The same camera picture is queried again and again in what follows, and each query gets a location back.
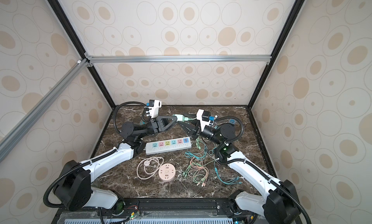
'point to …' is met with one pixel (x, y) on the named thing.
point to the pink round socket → (166, 172)
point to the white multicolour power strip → (167, 145)
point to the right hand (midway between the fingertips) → (182, 120)
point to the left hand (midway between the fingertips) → (178, 124)
